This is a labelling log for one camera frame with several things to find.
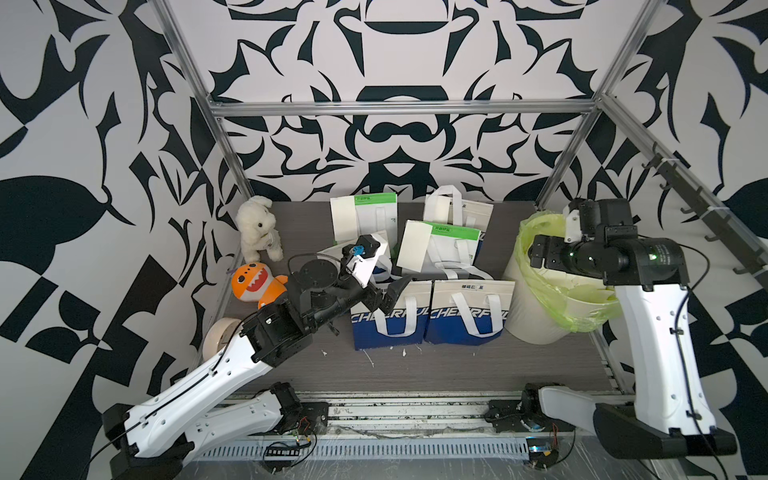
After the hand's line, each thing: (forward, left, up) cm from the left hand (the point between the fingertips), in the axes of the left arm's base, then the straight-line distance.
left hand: (389, 255), depth 61 cm
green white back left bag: (+26, +2, -15) cm, 30 cm away
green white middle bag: (+12, -18, -17) cm, 27 cm away
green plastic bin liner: (-8, -40, -8) cm, 42 cm away
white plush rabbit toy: (+25, +38, -19) cm, 49 cm away
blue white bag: (+10, +1, -21) cm, 24 cm away
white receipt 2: (+25, +12, -16) cm, 32 cm away
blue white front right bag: (-4, -19, -18) cm, 27 cm away
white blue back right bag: (+25, -18, -13) cm, 34 cm away
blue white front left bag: (-6, -3, -20) cm, 21 cm away
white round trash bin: (-6, -35, -13) cm, 38 cm away
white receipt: (+14, -8, -15) cm, 22 cm away
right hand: (+3, -36, -4) cm, 36 cm away
